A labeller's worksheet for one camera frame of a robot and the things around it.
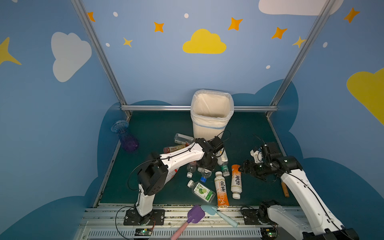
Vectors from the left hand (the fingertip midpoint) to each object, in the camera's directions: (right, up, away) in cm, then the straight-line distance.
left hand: (212, 167), depth 83 cm
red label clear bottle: (-12, -2, +6) cm, 13 cm away
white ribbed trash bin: (-3, +19, +11) cm, 22 cm away
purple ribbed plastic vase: (-53, +12, +14) cm, 56 cm away
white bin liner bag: (+2, +36, +21) cm, 42 cm away
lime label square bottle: (-6, -12, -3) cm, 14 cm away
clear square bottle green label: (-18, +15, +21) cm, 31 cm away
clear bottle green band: (+7, +3, +8) cm, 11 cm away
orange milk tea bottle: (+5, -11, -4) cm, 13 cm away
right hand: (+17, +1, -6) cm, 18 cm away
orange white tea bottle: (+13, -10, -3) cm, 16 cm away
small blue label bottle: (-4, -3, -3) cm, 5 cm away
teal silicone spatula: (-1, -20, -6) cm, 21 cm away
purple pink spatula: (-10, -22, -7) cm, 25 cm away
